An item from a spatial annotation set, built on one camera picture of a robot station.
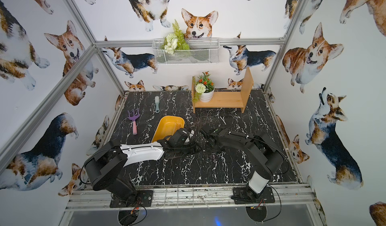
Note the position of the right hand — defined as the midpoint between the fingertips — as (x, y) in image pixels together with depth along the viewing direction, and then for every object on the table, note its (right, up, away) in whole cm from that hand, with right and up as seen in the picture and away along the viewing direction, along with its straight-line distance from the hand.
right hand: (215, 148), depth 90 cm
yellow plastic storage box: (-32, +12, +11) cm, 36 cm away
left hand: (-8, +3, -5) cm, 10 cm away
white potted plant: (-7, +36, +3) cm, 37 cm away
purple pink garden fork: (-57, +16, +17) cm, 61 cm away
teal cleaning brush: (-43, +29, +27) cm, 58 cm away
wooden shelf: (+10, +30, +17) cm, 35 cm away
